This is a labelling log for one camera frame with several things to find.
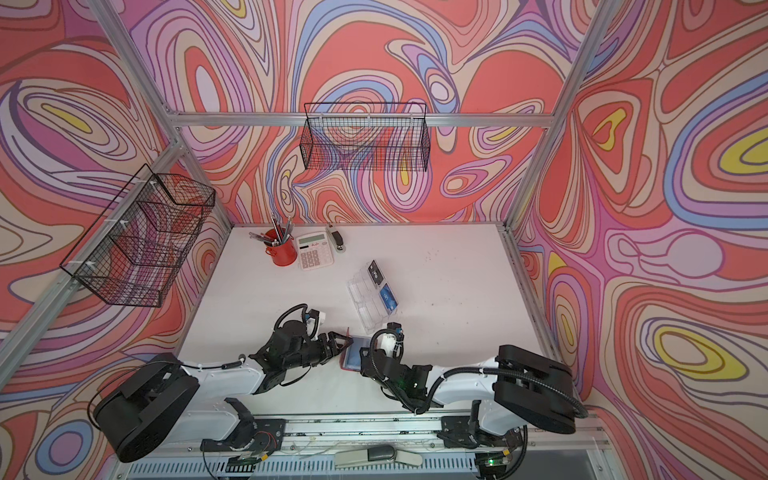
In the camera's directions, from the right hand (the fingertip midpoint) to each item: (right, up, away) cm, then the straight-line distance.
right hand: (365, 358), depth 82 cm
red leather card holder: (-5, -1, +3) cm, 6 cm away
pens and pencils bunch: (-32, +34, +22) cm, 52 cm away
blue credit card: (+7, +16, +6) cm, 18 cm away
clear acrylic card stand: (+1, +16, +11) cm, 20 cm away
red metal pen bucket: (-31, +32, +20) cm, 48 cm away
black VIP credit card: (+2, +23, +11) cm, 26 cm away
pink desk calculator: (-21, +30, +26) cm, 45 cm away
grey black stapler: (-13, +35, +28) cm, 47 cm away
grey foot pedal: (+3, -16, -16) cm, 23 cm away
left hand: (-3, +4, 0) cm, 5 cm away
